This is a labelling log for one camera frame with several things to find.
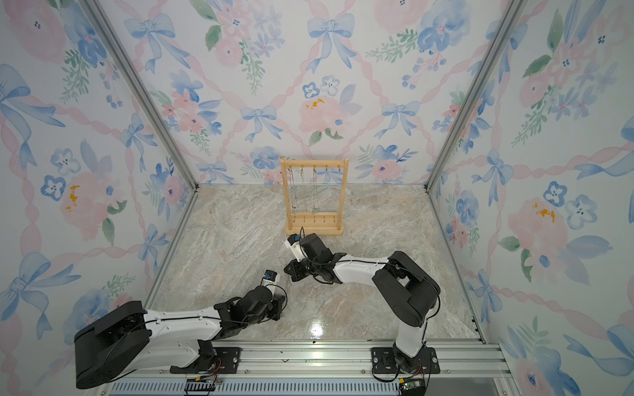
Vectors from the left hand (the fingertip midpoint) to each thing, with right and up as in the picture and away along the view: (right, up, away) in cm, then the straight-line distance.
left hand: (288, 297), depth 85 cm
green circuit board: (+38, -22, -12) cm, 46 cm away
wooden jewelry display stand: (+13, +24, +21) cm, 35 cm away
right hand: (-1, +10, +2) cm, 10 cm away
